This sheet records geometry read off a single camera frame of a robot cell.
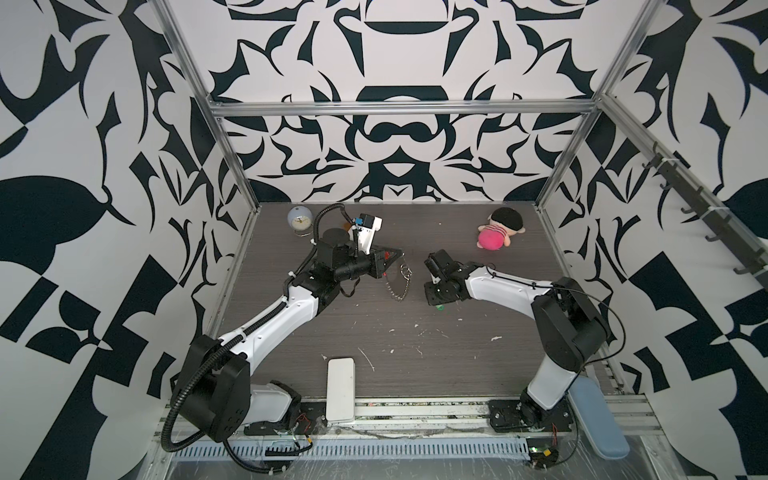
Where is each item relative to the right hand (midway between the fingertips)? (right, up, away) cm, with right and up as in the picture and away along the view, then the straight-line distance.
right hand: (434, 292), depth 93 cm
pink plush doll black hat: (+27, +22, +13) cm, 37 cm away
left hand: (-10, +15, -19) cm, 26 cm away
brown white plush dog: (-24, +20, -25) cm, 39 cm away
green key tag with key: (+2, -5, +1) cm, 5 cm away
